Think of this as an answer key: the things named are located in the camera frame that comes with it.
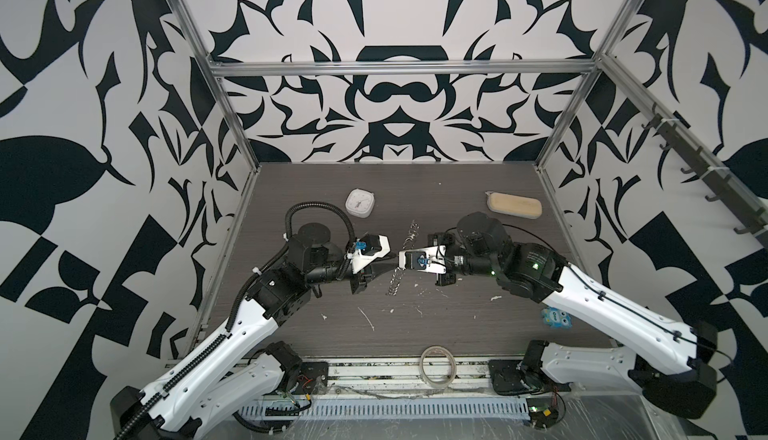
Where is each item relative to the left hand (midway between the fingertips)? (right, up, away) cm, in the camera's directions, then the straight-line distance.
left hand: (396, 251), depth 64 cm
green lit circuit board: (+34, -39, +7) cm, 52 cm away
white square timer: (-11, +9, +41) cm, 43 cm away
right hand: (+3, +1, 0) cm, 3 cm away
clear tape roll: (+15, -31, +14) cm, 38 cm away
